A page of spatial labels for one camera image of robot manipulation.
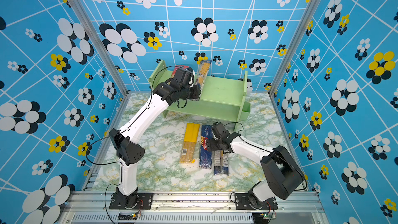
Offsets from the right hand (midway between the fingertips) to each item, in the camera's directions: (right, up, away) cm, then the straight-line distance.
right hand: (216, 143), depth 90 cm
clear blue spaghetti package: (+2, -9, -7) cm, 12 cm away
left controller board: (-39, -29, -20) cm, 53 cm away
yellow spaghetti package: (-16, -4, -3) cm, 17 cm away
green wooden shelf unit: (+3, +26, -9) cm, 28 cm away
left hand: (-8, +31, -10) cm, 33 cm away
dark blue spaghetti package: (-6, -6, -6) cm, 10 cm away
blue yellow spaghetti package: (-8, +42, -6) cm, 43 cm away
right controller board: (+18, -29, -21) cm, 40 cm away
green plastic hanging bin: (+19, +18, +4) cm, 27 cm away
